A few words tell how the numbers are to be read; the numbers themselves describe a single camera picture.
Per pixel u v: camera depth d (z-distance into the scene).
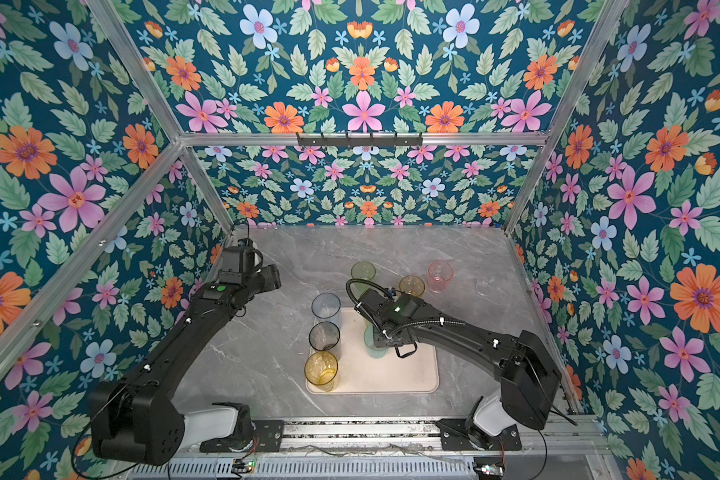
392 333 0.55
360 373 0.85
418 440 0.73
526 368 0.41
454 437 0.72
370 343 0.71
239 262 0.63
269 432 0.74
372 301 0.62
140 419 0.39
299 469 0.77
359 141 0.93
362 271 1.01
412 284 0.99
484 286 1.03
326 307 0.82
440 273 1.03
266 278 0.75
